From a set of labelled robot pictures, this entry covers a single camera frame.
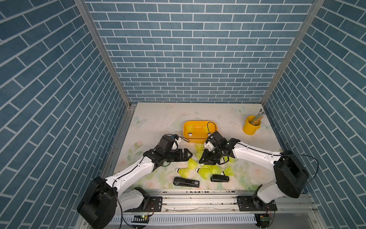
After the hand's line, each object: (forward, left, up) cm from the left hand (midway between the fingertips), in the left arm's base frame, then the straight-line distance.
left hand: (189, 156), depth 80 cm
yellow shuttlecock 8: (-7, -23, -5) cm, 24 cm away
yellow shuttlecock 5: (-1, -2, -9) cm, 9 cm away
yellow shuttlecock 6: (-6, +3, -9) cm, 11 cm away
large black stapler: (-12, +4, -6) cm, 14 cm away
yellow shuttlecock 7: (-6, -10, -10) cm, 15 cm away
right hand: (-2, -7, -3) cm, 7 cm away
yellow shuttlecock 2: (+23, -12, -6) cm, 27 cm away
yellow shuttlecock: (+23, 0, -6) cm, 24 cm away
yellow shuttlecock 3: (+8, -6, -7) cm, 12 cm away
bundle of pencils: (+26, -47, +6) cm, 54 cm away
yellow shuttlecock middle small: (-2, -12, -9) cm, 15 cm away
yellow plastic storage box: (+20, -7, -9) cm, 23 cm away
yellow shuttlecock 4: (-5, -21, +8) cm, 23 cm away
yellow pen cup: (+21, -42, -2) cm, 47 cm away
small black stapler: (-8, -18, -11) cm, 23 cm away
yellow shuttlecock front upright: (-4, -15, -9) cm, 18 cm away
